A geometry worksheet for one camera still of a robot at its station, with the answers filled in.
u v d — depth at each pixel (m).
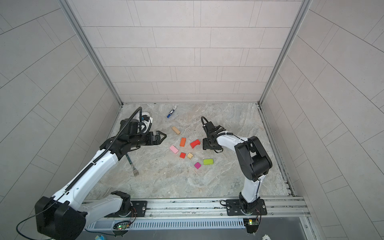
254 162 0.48
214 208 0.72
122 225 0.64
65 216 0.36
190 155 0.89
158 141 0.67
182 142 0.94
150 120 0.71
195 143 0.93
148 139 0.66
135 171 0.81
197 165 0.86
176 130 1.01
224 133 0.62
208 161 0.87
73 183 0.41
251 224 0.68
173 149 0.91
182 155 0.89
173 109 1.11
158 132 0.68
